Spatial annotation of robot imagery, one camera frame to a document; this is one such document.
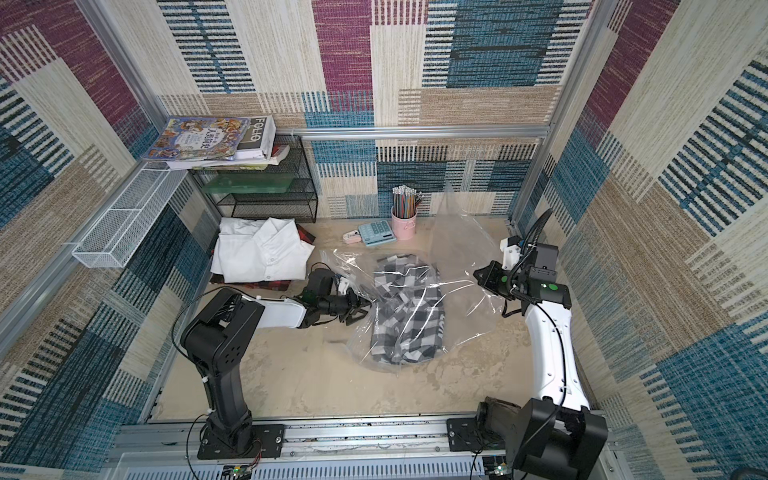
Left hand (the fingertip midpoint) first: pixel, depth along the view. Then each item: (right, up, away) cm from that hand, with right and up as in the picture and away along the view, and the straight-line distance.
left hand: (374, 306), depth 91 cm
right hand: (+27, +12, -13) cm, 32 cm away
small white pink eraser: (-9, +22, +20) cm, 31 cm away
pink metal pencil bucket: (+10, +25, +18) cm, 32 cm away
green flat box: (-40, +38, +5) cm, 55 cm away
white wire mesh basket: (-60, +22, -19) cm, 67 cm away
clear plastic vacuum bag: (+24, +18, -7) cm, 31 cm away
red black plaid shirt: (-31, +5, +8) cm, 33 cm away
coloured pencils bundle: (+10, +34, +17) cm, 39 cm away
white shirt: (-37, +17, +7) cm, 42 cm away
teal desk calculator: (0, +23, +24) cm, 33 cm away
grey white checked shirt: (+10, -3, -8) cm, 13 cm away
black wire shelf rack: (-31, +35, +27) cm, 54 cm away
